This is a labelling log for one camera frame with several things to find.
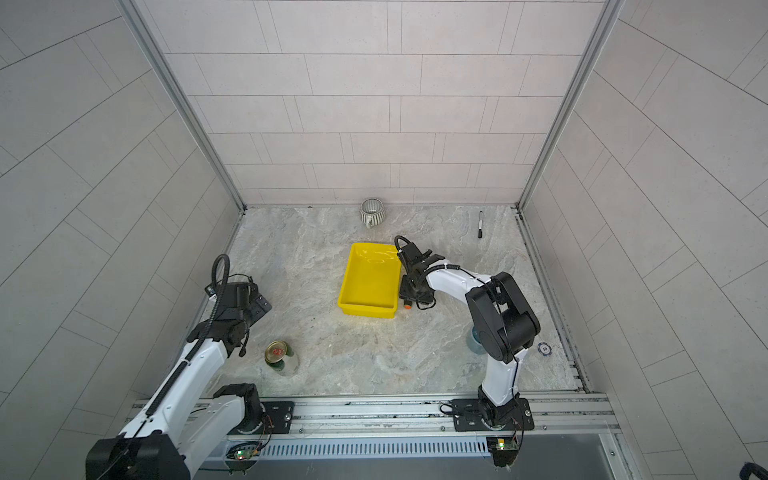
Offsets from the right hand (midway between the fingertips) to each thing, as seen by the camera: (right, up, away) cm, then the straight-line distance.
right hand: (407, 295), depth 94 cm
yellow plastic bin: (-12, +3, -1) cm, 12 cm away
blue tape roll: (+17, -8, -16) cm, 25 cm away
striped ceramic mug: (-12, +27, +12) cm, 32 cm away
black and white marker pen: (+28, +23, +18) cm, 40 cm away
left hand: (-44, 0, -9) cm, 45 cm away
